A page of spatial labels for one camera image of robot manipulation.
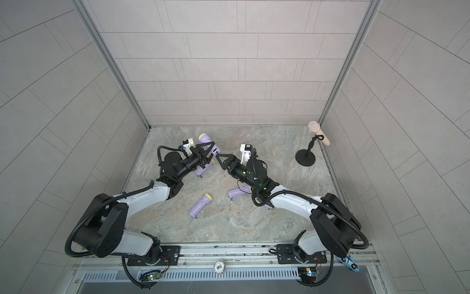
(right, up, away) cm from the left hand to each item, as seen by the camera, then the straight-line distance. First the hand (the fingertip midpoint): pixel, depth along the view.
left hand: (219, 146), depth 76 cm
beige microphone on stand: (+42, +9, +4) cm, 43 cm away
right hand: (0, -6, -3) cm, 6 cm away
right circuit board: (+35, -48, -8) cm, 60 cm away
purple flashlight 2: (-7, -25, +7) cm, 27 cm away
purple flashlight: (-6, +3, +1) cm, 7 cm away
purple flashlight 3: (+18, -20, -16) cm, 31 cm away
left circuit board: (-24, -47, -11) cm, 53 cm away
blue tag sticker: (+50, -44, -8) cm, 67 cm away
